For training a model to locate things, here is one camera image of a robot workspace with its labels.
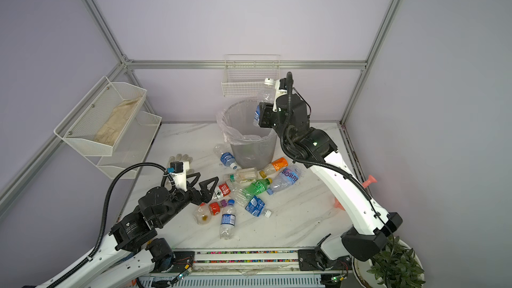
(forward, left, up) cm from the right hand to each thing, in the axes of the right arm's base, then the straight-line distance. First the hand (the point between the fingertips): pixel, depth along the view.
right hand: (261, 103), depth 63 cm
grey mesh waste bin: (+9, +5, -35) cm, 37 cm away
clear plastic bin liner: (+18, +13, -25) cm, 33 cm away
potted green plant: (-40, -39, -26) cm, 62 cm away
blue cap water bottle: (-25, +15, -45) cm, 54 cm away
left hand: (-16, +19, -20) cm, 32 cm away
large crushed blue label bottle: (-4, -11, -41) cm, 43 cm away
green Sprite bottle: (-13, +9, -41) cm, 44 cm away
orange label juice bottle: (+3, -5, -42) cm, 42 cm away
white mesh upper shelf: (+4, +66, -14) cm, 68 cm away
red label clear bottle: (-11, +17, -40) cm, 45 cm away
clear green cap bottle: (-1, +10, -44) cm, 45 cm away
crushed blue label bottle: (-18, +3, -42) cm, 46 cm away
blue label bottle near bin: (+6, +19, -40) cm, 45 cm away
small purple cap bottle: (-15, +18, -43) cm, 49 cm away
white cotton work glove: (+10, +45, -45) cm, 64 cm away
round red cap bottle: (-21, +26, -42) cm, 53 cm away
